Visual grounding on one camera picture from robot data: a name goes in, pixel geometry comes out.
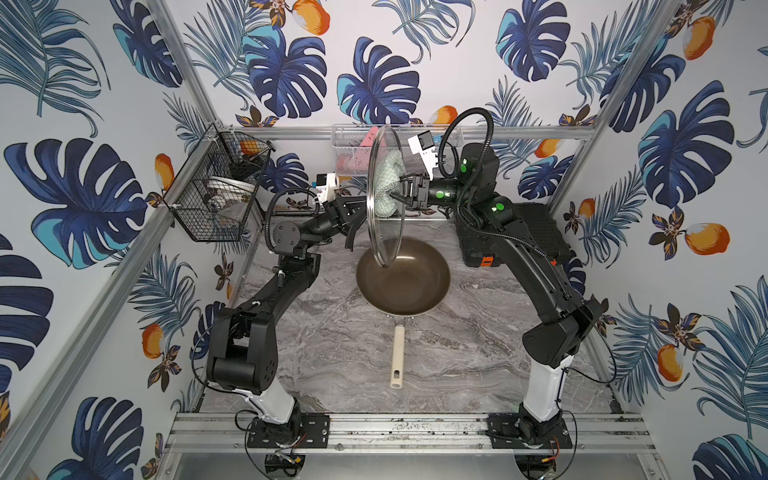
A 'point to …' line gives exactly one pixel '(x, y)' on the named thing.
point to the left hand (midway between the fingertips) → (373, 201)
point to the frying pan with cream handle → (417, 280)
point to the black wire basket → (213, 195)
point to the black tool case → (536, 227)
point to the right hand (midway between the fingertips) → (379, 186)
